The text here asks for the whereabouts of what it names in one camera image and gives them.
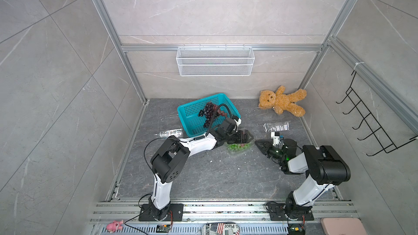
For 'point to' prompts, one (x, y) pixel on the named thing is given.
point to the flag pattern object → (221, 228)
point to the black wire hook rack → (377, 132)
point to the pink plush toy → (113, 226)
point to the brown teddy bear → (282, 103)
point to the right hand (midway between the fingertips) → (256, 143)
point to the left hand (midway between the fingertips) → (250, 136)
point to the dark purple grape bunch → (209, 111)
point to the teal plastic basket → (194, 124)
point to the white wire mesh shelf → (215, 61)
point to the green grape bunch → (237, 147)
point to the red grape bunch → (243, 144)
